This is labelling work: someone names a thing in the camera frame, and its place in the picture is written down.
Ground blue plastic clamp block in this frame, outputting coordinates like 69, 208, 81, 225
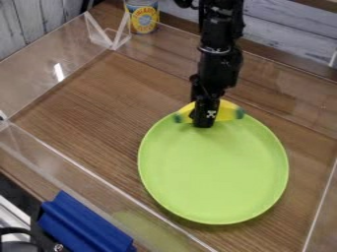
37, 191, 136, 252

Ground black cable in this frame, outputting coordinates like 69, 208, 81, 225
0, 225, 44, 252

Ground yellow toy banana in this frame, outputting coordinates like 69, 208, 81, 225
172, 99, 244, 123

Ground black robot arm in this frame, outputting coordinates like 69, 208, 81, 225
173, 0, 244, 128

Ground yellow blue labelled can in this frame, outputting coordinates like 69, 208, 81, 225
124, 0, 159, 34

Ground green round plate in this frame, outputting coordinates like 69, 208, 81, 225
136, 115, 290, 225

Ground clear acrylic enclosure wall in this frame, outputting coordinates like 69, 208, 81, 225
0, 10, 337, 252

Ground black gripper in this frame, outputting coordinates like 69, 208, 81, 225
189, 48, 243, 128

